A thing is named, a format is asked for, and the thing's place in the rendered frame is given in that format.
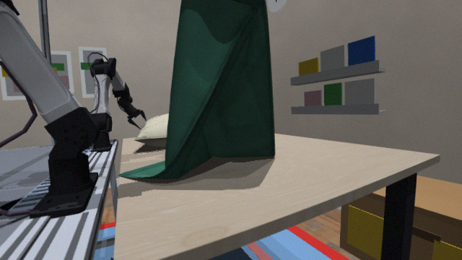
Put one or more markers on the grey slotted aluminium extrusion bar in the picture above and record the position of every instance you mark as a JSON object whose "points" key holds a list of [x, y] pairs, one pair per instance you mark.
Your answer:
{"points": [[74, 237]]}

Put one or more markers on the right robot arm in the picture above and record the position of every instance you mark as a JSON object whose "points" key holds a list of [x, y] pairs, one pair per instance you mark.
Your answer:
{"points": [[71, 125]]}

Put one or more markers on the green cloth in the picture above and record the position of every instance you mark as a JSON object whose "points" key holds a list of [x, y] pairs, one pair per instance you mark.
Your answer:
{"points": [[221, 98]]}

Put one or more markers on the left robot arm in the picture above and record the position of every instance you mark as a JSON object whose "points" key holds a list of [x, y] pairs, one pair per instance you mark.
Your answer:
{"points": [[106, 72]]}

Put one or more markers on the cream pillow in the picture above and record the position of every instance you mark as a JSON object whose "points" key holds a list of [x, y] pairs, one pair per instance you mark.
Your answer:
{"points": [[154, 131]]}

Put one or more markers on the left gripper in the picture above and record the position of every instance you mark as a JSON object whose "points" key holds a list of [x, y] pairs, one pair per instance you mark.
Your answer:
{"points": [[132, 112]]}

